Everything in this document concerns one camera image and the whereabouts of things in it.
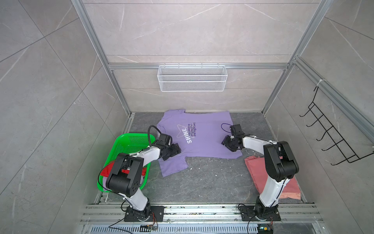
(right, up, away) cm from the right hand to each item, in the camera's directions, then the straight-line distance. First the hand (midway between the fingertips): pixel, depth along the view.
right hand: (223, 142), depth 101 cm
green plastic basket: (-66, -1, -3) cm, 66 cm away
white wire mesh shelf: (-22, +45, -1) cm, 50 cm away
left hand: (-32, -4, -6) cm, 33 cm away
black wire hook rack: (+43, +1, -41) cm, 60 cm away
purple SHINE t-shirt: (-17, +5, +7) cm, 19 cm away
